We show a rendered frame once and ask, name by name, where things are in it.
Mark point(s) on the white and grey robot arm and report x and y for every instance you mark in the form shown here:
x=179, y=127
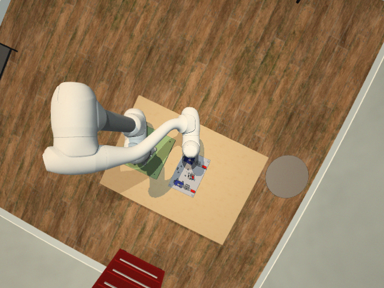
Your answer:
x=76, y=113

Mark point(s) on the dark blue rectangular block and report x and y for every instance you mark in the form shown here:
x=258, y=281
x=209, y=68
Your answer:
x=177, y=181
x=186, y=159

